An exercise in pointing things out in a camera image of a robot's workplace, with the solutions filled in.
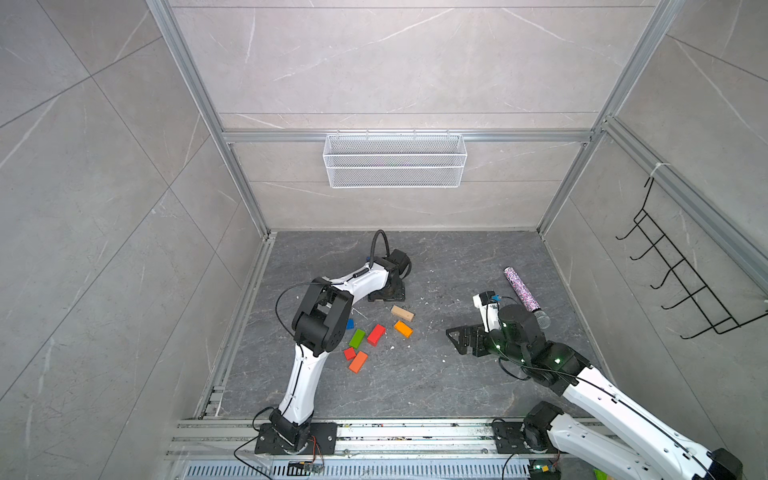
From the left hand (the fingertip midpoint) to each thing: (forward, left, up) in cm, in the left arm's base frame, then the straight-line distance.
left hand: (390, 290), depth 101 cm
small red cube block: (-21, +13, -1) cm, 25 cm away
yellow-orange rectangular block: (-14, -3, -1) cm, 15 cm away
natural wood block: (-8, -4, -2) cm, 9 cm away
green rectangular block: (-17, +11, -1) cm, 20 cm away
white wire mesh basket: (+35, -2, +29) cm, 45 cm away
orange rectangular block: (-24, +11, -1) cm, 26 cm away
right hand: (-22, -17, +15) cm, 31 cm away
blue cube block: (-11, +14, -3) cm, 18 cm away
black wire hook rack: (-26, -66, +32) cm, 78 cm away
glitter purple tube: (-3, -44, +3) cm, 44 cm away
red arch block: (-16, +5, 0) cm, 17 cm away
